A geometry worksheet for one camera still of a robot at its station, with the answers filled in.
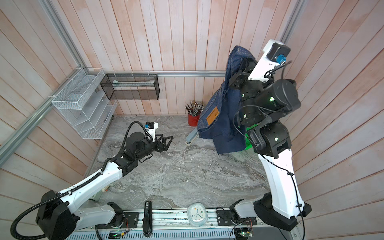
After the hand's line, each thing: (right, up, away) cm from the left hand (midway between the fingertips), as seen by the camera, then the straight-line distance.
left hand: (168, 139), depth 76 cm
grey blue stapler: (+12, 0, +25) cm, 28 cm away
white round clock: (+15, -37, -3) cm, 40 cm away
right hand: (+26, +26, -34) cm, 51 cm away
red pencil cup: (+15, +19, +25) cm, 34 cm away
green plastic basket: (+44, -3, +6) cm, 44 cm away
